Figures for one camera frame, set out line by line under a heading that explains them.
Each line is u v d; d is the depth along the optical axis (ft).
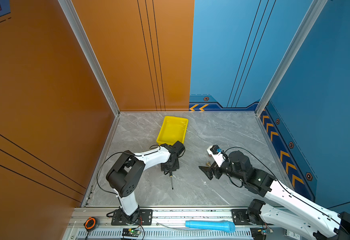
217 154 1.97
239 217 2.38
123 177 1.56
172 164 2.54
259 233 2.31
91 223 2.29
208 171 2.04
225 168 1.99
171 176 2.85
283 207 1.59
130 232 2.32
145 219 2.40
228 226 2.21
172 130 3.49
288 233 2.23
